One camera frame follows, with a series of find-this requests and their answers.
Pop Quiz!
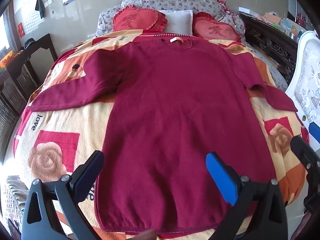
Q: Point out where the red patterned cloth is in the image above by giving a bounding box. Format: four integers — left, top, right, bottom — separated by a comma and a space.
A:
217, 0, 240, 16

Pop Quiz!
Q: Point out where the tan cardboard box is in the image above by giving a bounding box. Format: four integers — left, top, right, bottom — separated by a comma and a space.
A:
264, 12, 282, 25

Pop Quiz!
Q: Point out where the carved dark wooden bed frame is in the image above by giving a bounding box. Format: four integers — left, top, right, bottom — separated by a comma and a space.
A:
239, 12, 300, 85

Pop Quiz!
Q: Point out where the dark hanging cloth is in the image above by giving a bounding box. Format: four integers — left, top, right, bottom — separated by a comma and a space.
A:
35, 0, 46, 19

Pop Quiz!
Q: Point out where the white pillow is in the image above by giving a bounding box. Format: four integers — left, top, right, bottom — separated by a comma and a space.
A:
157, 9, 193, 37

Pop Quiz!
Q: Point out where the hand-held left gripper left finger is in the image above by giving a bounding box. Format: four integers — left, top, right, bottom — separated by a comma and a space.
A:
21, 151, 105, 240

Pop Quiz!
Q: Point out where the dark wooden cabinet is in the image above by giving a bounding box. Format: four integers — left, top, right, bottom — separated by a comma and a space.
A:
0, 34, 58, 160

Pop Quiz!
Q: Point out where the red heart cushion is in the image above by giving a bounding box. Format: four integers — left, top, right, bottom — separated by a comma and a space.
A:
112, 5, 167, 32
192, 12, 242, 42

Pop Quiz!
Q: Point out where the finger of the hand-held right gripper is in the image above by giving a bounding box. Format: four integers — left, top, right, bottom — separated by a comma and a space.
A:
290, 135, 320, 178
308, 122, 320, 144

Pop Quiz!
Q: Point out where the orange basket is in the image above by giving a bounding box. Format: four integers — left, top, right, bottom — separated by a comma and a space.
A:
0, 50, 17, 70

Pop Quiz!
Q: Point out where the dark red sweater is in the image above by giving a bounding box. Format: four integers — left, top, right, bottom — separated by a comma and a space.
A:
29, 36, 298, 233

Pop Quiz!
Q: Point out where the lace patterned cloth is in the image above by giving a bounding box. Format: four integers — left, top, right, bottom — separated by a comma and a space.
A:
0, 175, 34, 240

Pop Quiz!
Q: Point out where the white floral upholstered chair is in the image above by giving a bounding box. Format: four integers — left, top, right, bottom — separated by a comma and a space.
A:
285, 30, 320, 140

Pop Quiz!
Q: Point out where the long floral pillow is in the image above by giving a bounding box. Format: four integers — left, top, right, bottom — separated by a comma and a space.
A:
121, 0, 247, 43

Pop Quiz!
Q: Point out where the grey floral bedsheet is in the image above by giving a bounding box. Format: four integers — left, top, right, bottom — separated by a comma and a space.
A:
244, 42, 288, 92

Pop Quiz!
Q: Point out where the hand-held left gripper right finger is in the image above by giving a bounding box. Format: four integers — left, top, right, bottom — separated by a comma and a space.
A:
205, 151, 288, 240

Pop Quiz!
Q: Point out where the orange printed fleece blanket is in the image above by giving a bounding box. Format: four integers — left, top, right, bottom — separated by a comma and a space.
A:
12, 29, 310, 240

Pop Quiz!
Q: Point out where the small floral pillow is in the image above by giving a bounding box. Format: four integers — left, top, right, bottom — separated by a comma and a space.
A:
96, 5, 123, 37

